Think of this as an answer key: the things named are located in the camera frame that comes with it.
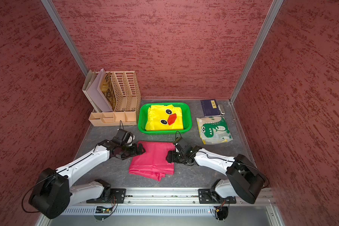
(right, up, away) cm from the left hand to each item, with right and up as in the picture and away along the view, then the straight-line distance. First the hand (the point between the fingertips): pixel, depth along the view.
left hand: (138, 155), depth 84 cm
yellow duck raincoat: (+15, +22, +20) cm, 33 cm away
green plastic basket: (+31, +28, +20) cm, 47 cm away
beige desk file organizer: (-17, +28, +30) cm, 44 cm away
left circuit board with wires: (-16, -25, -12) cm, 32 cm away
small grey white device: (+60, +29, +26) cm, 71 cm away
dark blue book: (+52, +30, +31) cm, 68 cm away
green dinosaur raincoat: (+50, +14, +14) cm, 54 cm away
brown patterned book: (-28, +44, +18) cm, 55 cm away
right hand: (+20, -4, 0) cm, 21 cm away
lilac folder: (-31, +38, +8) cm, 49 cm away
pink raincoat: (+10, -3, -3) cm, 11 cm away
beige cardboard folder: (-36, +48, +8) cm, 61 cm away
